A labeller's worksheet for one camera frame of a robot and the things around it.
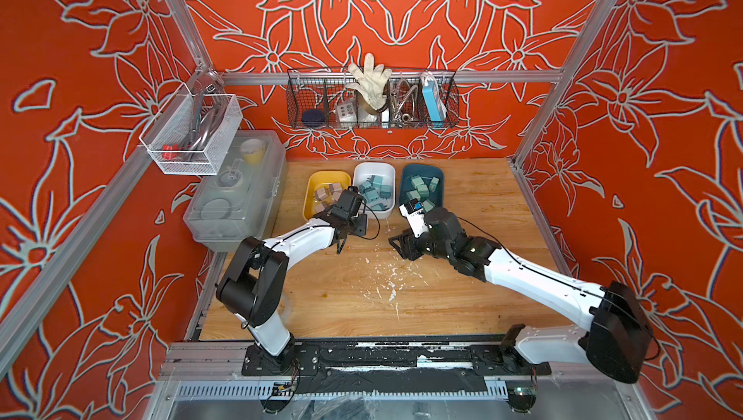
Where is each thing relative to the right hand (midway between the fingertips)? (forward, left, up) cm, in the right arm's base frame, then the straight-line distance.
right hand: (390, 238), depth 77 cm
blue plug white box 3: (+34, +4, -15) cm, 38 cm away
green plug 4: (+31, -18, -13) cm, 38 cm away
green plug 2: (+23, -15, -15) cm, 31 cm away
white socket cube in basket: (+40, +14, +13) cm, 44 cm away
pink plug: (+26, +25, -14) cm, 39 cm away
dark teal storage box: (+38, -16, -13) cm, 43 cm away
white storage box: (+36, +10, -16) cm, 40 cm away
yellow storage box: (+33, +27, -13) cm, 44 cm away
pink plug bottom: (+30, +19, -13) cm, 38 cm away
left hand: (+13, +10, -10) cm, 19 cm away
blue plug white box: (+26, +6, -13) cm, 30 cm away
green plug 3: (+34, -12, -15) cm, 39 cm away
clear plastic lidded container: (+11, +43, +3) cm, 45 cm away
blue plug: (+21, +3, -14) cm, 26 cm away
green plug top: (+30, -14, -15) cm, 36 cm away
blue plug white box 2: (+28, +1, -14) cm, 32 cm away
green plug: (+28, -10, -15) cm, 33 cm away
